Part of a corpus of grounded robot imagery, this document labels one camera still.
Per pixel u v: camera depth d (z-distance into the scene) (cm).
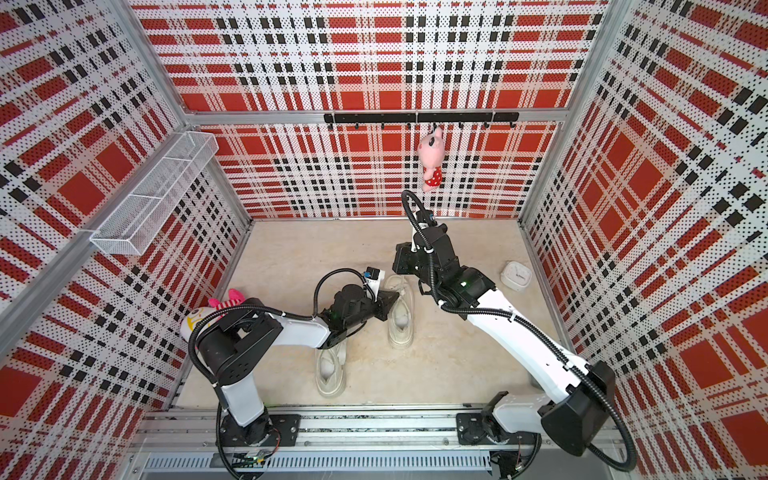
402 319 89
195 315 86
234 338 52
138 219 71
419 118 88
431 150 91
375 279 80
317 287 79
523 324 44
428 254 50
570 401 38
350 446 73
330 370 81
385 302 78
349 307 71
